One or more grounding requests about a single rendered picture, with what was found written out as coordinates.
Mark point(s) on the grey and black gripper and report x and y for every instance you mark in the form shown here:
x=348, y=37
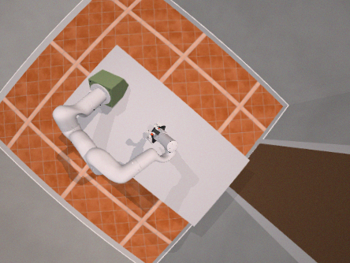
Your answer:
x=161, y=130

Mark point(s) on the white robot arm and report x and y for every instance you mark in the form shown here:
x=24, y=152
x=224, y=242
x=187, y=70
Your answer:
x=100, y=161

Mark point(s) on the grey power strip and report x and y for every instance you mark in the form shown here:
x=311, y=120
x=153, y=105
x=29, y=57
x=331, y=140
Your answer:
x=149, y=133

